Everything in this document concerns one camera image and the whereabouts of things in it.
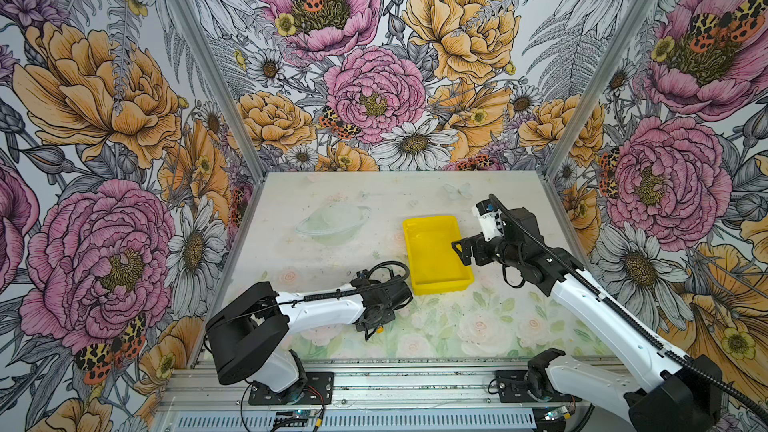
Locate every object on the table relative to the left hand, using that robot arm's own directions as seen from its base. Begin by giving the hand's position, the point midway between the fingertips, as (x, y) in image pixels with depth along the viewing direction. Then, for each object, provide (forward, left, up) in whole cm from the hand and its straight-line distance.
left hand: (376, 322), depth 84 cm
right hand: (+12, -24, +18) cm, 33 cm away
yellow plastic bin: (+16, -18, +2) cm, 24 cm away
